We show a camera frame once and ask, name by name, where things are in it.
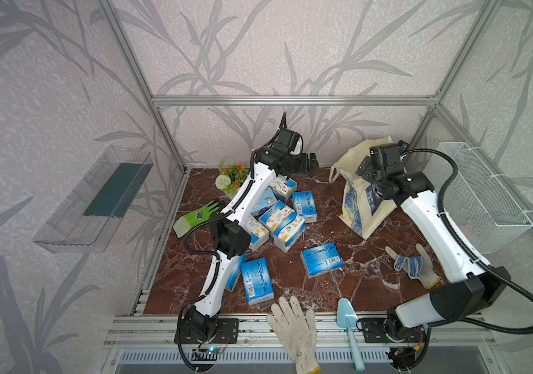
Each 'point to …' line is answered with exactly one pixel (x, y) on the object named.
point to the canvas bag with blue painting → (365, 208)
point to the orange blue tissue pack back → (283, 187)
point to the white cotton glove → (298, 333)
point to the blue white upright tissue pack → (304, 203)
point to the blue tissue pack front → (257, 281)
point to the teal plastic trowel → (347, 318)
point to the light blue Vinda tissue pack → (267, 199)
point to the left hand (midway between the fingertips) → (311, 166)
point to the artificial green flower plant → (231, 177)
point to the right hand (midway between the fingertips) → (373, 168)
